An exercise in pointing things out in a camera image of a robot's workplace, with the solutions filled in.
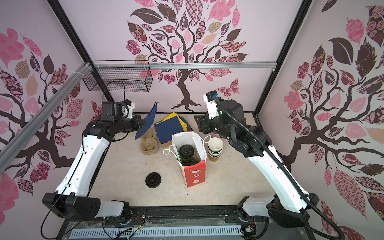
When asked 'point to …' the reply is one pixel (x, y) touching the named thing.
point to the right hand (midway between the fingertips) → (202, 112)
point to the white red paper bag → (194, 175)
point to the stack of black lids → (153, 180)
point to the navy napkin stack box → (165, 128)
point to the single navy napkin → (148, 120)
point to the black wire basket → (124, 75)
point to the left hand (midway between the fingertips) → (145, 124)
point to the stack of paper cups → (215, 149)
